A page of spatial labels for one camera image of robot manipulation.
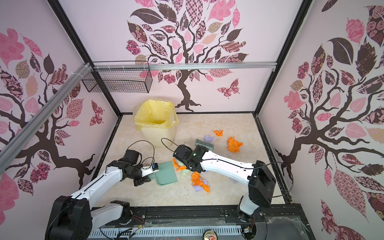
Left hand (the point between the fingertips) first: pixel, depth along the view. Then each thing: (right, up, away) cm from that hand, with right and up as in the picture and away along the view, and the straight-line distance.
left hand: (146, 178), depth 85 cm
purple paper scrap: (+37, +21, +17) cm, 46 cm away
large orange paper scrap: (+55, +16, +16) cm, 60 cm away
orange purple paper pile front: (+31, -3, -1) cm, 31 cm away
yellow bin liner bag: (+1, +39, +15) cm, 42 cm away
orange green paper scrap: (+19, +5, +5) cm, 20 cm away
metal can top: (+35, -15, -24) cm, 45 cm away
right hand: (+34, +18, -5) cm, 39 cm away
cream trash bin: (+6, +23, +8) cm, 25 cm away
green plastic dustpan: (+11, +1, +4) cm, 11 cm away
